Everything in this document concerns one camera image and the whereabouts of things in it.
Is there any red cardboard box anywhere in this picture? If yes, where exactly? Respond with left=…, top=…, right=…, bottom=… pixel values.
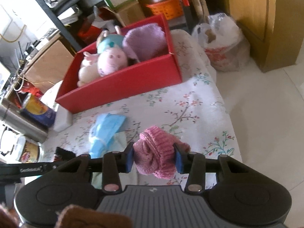
left=56, top=14, right=182, bottom=114

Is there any black knitted cloth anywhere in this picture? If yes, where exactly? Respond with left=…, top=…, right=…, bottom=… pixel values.
left=53, top=147, right=76, bottom=162

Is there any pink pig plush toy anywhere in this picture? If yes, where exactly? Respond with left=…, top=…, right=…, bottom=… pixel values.
left=81, top=25, right=128, bottom=77

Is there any brown cardboard box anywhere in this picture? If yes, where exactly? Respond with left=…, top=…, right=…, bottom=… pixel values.
left=103, top=1, right=146, bottom=27

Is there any red white plastic bag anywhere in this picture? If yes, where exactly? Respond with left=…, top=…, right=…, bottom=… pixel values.
left=77, top=6, right=115, bottom=45

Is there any wooden desk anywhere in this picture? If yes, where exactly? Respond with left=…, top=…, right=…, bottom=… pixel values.
left=10, top=33, right=75, bottom=93

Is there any stainless steel thermos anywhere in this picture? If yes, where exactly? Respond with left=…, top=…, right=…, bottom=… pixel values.
left=1, top=98, right=48, bottom=143

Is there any glass coffee jar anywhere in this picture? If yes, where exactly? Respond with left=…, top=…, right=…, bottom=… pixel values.
left=1, top=129, right=44, bottom=164

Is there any black metal shelf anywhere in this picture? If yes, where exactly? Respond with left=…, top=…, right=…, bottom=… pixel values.
left=35, top=0, right=83, bottom=51

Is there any white foam block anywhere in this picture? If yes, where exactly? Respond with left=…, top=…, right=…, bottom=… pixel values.
left=41, top=80, right=73, bottom=133

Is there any wooden cabinet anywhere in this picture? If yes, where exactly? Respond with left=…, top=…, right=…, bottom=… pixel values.
left=206, top=0, right=304, bottom=73

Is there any yellow blue drink can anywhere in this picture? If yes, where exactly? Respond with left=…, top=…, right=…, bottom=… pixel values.
left=21, top=93, right=56, bottom=128

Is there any cream plush toy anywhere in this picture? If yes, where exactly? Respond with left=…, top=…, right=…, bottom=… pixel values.
left=77, top=60, right=100, bottom=87

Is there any pink knitted hat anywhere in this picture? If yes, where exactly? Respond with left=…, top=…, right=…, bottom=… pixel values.
left=133, top=126, right=191, bottom=179

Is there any purple knitted cloth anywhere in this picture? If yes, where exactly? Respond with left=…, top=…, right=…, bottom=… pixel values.
left=122, top=23, right=167, bottom=62

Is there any orange plastic basket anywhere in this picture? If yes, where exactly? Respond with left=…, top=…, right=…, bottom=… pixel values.
left=145, top=0, right=183, bottom=21

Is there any floral table cloth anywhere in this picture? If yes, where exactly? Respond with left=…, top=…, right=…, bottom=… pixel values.
left=41, top=29, right=241, bottom=162

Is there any blue face mask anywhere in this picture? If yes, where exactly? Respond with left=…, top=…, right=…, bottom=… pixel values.
left=89, top=113, right=126, bottom=158

